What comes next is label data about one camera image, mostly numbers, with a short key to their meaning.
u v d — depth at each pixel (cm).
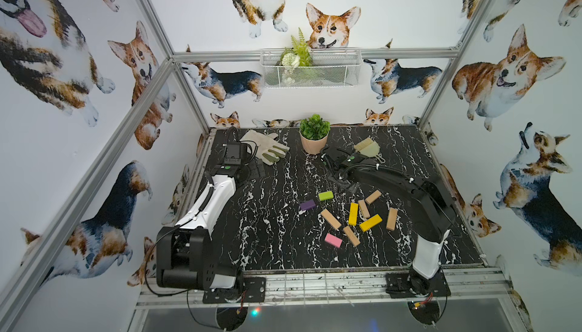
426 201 48
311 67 86
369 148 112
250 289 74
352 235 84
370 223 88
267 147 113
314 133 102
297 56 82
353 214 90
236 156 66
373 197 94
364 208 92
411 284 67
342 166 66
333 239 84
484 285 75
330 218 88
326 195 95
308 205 93
